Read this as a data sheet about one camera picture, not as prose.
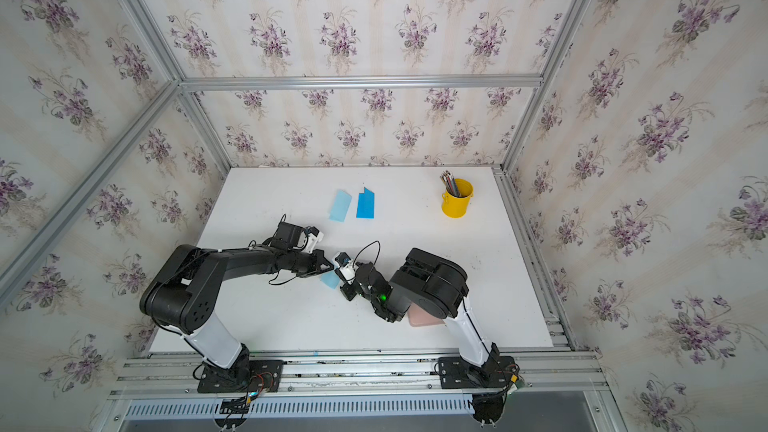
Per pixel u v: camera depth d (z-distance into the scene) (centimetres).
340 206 108
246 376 67
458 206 104
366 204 107
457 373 74
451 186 98
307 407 76
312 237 88
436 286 53
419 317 78
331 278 90
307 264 83
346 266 80
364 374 75
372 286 72
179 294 47
